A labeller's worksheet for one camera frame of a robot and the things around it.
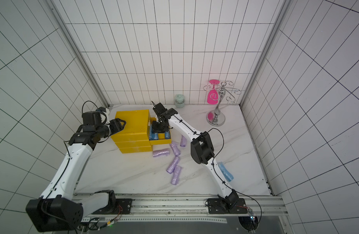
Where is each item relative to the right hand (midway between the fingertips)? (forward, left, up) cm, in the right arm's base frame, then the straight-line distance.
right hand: (155, 127), depth 94 cm
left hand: (-10, +15, +13) cm, 22 cm away
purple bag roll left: (-14, -6, -7) cm, 17 cm away
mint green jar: (+29, -14, -3) cm, 32 cm away
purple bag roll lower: (-24, -13, -7) cm, 28 cm away
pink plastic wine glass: (+21, -38, +9) cm, 44 cm away
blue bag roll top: (-6, -9, 0) cm, 10 cm away
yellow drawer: (-6, -5, -2) cm, 8 cm away
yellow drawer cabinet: (-15, +7, +11) cm, 20 cm away
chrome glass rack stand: (+18, -43, -9) cm, 48 cm away
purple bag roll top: (-4, -19, -9) cm, 21 cm away
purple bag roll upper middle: (-11, -14, -8) cm, 19 cm away
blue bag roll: (-8, 0, +1) cm, 8 cm away
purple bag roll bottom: (-27, -16, -8) cm, 33 cm away
